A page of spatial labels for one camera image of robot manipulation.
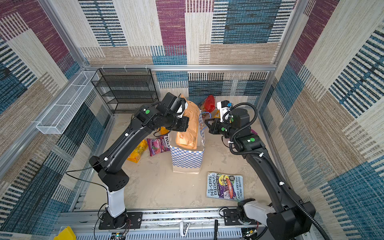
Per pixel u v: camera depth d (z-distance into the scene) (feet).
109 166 1.48
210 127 2.21
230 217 2.43
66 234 2.28
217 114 3.66
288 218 1.22
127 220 2.37
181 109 1.86
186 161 2.44
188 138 2.29
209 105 3.49
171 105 1.76
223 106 2.07
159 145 3.17
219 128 2.02
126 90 3.65
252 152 1.60
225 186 2.66
